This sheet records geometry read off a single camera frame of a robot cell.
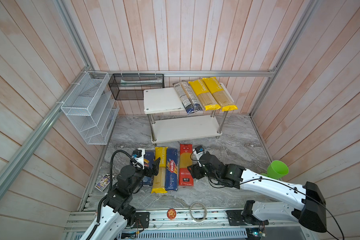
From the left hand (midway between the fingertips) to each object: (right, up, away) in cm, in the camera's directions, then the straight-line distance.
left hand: (152, 159), depth 75 cm
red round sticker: (+10, -28, 0) cm, 30 cm away
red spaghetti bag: (+19, -3, +17) cm, 26 cm away
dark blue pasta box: (-4, -1, +15) cm, 16 cm away
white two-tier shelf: (+7, +21, +33) cm, 40 cm away
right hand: (+21, -4, +2) cm, 21 cm away
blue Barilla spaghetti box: (+10, -9, +12) cm, 18 cm away
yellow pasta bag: (+2, -14, +8) cm, 16 cm away
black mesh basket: (-20, +46, +29) cm, 58 cm away
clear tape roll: (+28, -28, +1) cm, 39 cm away
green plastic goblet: (+66, -6, +2) cm, 66 cm away
